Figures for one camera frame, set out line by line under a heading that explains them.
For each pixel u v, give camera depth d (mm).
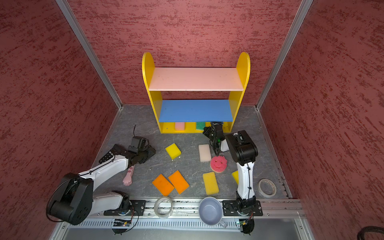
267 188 818
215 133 814
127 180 795
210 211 729
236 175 844
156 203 725
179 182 816
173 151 926
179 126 1035
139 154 697
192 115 959
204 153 929
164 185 814
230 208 738
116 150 921
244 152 544
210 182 835
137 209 727
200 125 1043
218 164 871
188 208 757
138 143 697
